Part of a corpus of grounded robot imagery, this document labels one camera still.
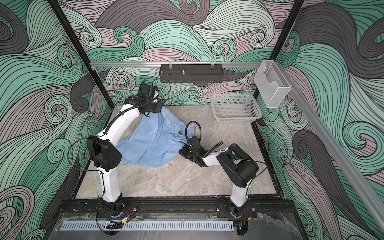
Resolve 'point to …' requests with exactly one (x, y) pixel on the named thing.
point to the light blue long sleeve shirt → (154, 139)
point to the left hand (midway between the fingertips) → (158, 105)
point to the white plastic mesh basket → (235, 108)
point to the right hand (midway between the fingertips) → (177, 151)
